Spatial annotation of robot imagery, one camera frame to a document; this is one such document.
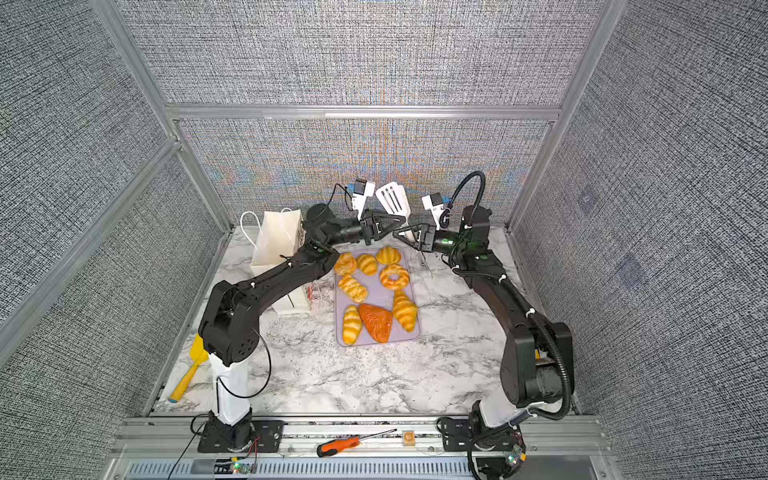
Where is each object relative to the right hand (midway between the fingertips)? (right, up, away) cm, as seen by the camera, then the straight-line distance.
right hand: (398, 228), depth 73 cm
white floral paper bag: (-36, 0, +19) cm, 41 cm away
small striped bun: (-9, -9, +30) cm, 33 cm away
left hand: (+2, +1, -4) cm, 5 cm away
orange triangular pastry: (-6, -26, +16) cm, 31 cm away
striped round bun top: (-2, -7, +33) cm, 34 cm away
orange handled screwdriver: (-17, -52, -3) cm, 54 cm away
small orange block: (+2, -51, 0) cm, 51 cm away
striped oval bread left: (-13, -28, +17) cm, 35 cm away
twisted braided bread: (-14, -17, +24) cm, 33 cm away
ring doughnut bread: (-1, -16, +27) cm, 32 cm away
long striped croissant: (+3, -24, +19) cm, 31 cm away
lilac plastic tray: (-6, -21, +26) cm, 35 cm away
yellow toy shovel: (-57, -36, +13) cm, 69 cm away
